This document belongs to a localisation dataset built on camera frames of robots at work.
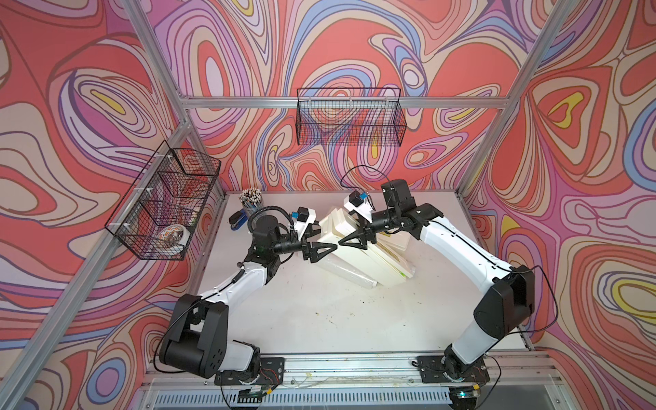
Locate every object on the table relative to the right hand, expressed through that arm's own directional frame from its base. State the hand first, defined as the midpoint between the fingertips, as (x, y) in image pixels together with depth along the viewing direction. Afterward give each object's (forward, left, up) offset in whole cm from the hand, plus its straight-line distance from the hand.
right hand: (344, 234), depth 74 cm
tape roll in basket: (+1, +50, +2) cm, 50 cm away
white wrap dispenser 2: (-6, -13, -6) cm, 15 cm away
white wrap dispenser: (-3, +3, +8) cm, 9 cm away
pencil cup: (+22, +33, -6) cm, 40 cm away
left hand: (-1, +3, -1) cm, 4 cm away
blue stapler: (+24, +43, -20) cm, 53 cm away
